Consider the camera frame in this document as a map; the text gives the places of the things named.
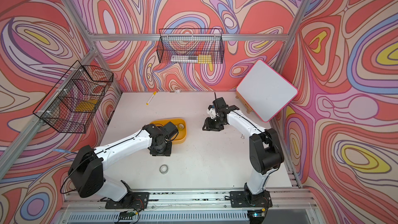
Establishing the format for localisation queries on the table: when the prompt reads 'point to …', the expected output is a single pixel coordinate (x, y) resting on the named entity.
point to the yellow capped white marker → (154, 94)
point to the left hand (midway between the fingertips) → (168, 154)
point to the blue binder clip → (242, 136)
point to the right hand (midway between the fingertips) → (208, 132)
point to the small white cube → (178, 90)
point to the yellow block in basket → (86, 106)
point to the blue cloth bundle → (64, 150)
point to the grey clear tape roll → (164, 169)
